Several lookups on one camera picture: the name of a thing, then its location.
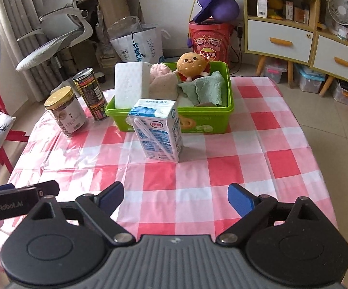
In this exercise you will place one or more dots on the light green towel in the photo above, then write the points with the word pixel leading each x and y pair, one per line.
pixel 207 90

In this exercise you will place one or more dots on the red chair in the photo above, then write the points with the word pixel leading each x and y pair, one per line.
pixel 13 136

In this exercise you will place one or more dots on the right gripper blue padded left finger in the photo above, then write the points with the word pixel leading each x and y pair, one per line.
pixel 97 209

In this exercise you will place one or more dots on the brown round soft pad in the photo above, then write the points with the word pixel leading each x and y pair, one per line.
pixel 164 87

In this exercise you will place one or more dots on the clear storage box pink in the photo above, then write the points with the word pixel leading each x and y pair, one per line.
pixel 274 69

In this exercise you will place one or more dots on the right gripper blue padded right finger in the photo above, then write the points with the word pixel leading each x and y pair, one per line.
pixel 255 213

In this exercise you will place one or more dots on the white sponge block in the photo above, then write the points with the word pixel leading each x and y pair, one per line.
pixel 131 83

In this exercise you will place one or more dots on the purple bounce ball toy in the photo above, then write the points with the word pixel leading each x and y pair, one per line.
pixel 221 11

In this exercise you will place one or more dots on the black yellow tin can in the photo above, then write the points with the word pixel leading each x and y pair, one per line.
pixel 89 89

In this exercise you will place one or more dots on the white yellow drawer cabinet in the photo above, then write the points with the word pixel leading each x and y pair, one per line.
pixel 297 31

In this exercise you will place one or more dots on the green plastic basket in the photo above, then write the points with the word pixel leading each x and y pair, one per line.
pixel 213 120

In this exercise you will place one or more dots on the red snack bucket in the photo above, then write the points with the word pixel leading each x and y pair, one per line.
pixel 210 39

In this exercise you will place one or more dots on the blue white milk carton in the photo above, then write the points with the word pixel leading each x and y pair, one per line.
pixel 157 126

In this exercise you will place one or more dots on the pink bunny plush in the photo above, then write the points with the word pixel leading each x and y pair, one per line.
pixel 158 69

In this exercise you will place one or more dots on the white paper shopping bag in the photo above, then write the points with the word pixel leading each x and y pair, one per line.
pixel 146 45

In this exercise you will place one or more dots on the hamburger plush toy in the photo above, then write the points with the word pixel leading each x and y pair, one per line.
pixel 191 66

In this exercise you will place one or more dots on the gold lid cookie jar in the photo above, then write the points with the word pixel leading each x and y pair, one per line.
pixel 66 110

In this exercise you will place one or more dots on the red white checkered tablecloth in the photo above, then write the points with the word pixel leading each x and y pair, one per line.
pixel 264 149

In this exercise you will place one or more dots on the grey office chair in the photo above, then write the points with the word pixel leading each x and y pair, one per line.
pixel 63 25

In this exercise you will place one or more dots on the clear storage box blue lid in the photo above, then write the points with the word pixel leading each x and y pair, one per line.
pixel 308 80

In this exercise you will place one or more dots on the white desk fan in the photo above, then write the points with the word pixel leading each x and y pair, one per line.
pixel 338 15

